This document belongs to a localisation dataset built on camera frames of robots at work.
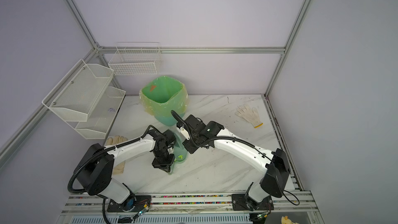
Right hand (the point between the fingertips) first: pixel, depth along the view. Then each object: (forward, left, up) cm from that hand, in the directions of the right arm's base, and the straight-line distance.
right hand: (186, 143), depth 75 cm
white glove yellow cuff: (+32, -42, -18) cm, 55 cm away
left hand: (-10, +10, -13) cm, 19 cm away
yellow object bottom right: (-29, -44, -15) cm, 55 cm away
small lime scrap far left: (0, +6, -17) cm, 18 cm away
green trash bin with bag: (+39, +22, -5) cm, 45 cm away
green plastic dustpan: (+1, +5, -11) cm, 12 cm away
